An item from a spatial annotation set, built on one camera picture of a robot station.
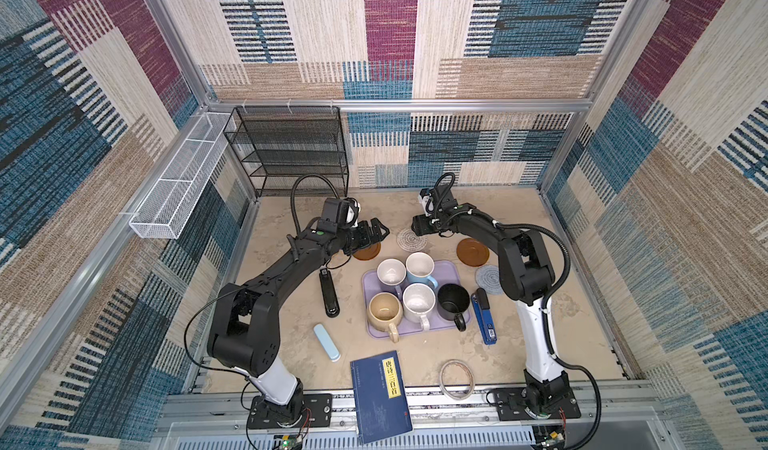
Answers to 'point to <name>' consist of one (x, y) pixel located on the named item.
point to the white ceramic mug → (419, 300)
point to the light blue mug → (419, 268)
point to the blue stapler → (483, 312)
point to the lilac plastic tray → (445, 272)
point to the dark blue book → (382, 407)
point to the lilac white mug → (391, 274)
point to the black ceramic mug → (453, 300)
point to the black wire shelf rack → (291, 150)
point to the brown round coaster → (472, 252)
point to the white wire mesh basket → (159, 214)
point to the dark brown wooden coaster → (369, 252)
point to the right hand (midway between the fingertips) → (421, 226)
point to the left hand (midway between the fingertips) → (380, 231)
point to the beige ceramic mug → (384, 313)
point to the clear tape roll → (456, 381)
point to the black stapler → (331, 302)
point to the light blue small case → (326, 343)
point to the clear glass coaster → (407, 240)
